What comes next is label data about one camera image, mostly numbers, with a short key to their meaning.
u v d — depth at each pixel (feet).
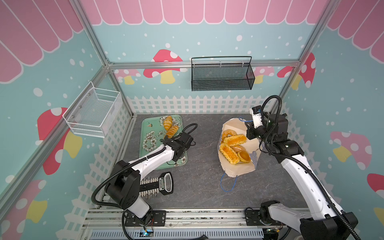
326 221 1.21
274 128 1.71
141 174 1.52
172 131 3.34
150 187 2.75
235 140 3.03
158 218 2.45
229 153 2.88
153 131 3.58
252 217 2.43
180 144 2.10
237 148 3.08
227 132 3.24
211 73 3.12
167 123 3.58
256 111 1.98
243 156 2.93
